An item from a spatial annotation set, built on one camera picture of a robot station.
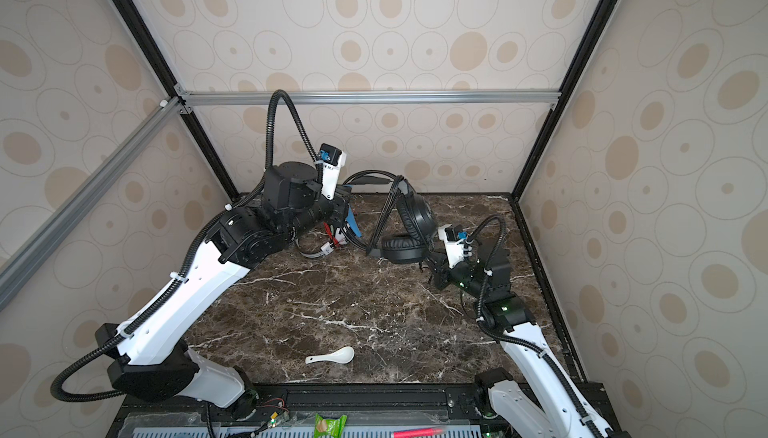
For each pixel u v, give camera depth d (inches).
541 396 17.7
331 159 19.9
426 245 21.6
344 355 31.8
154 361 15.7
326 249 38.4
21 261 20.3
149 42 30.9
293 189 16.8
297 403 29.4
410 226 21.6
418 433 27.1
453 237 24.2
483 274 21.4
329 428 27.0
